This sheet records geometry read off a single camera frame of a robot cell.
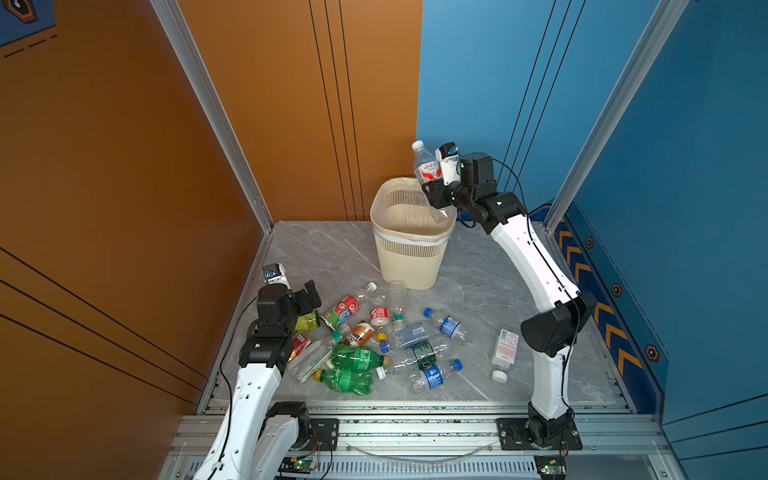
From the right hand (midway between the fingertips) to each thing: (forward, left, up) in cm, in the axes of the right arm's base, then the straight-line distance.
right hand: (430, 182), depth 79 cm
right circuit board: (-58, -27, -40) cm, 76 cm away
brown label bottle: (-29, +20, -32) cm, 47 cm away
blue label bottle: (-26, -6, -32) cm, 42 cm away
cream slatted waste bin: (-12, +5, -10) cm, 17 cm away
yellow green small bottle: (-25, +36, -31) cm, 54 cm away
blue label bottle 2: (-40, 0, -32) cm, 51 cm away
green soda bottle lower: (-40, +24, -36) cm, 59 cm away
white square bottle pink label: (-34, -21, -34) cm, 52 cm away
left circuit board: (-58, +33, -38) cm, 77 cm away
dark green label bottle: (-34, +2, -32) cm, 47 cm away
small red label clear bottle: (-16, +15, -37) cm, 43 cm away
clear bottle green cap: (-14, +9, -34) cm, 38 cm away
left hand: (-21, +36, -17) cm, 45 cm away
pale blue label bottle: (-29, +6, -32) cm, 43 cm away
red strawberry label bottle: (-20, +25, -32) cm, 45 cm away
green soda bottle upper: (-36, +21, -31) cm, 52 cm away
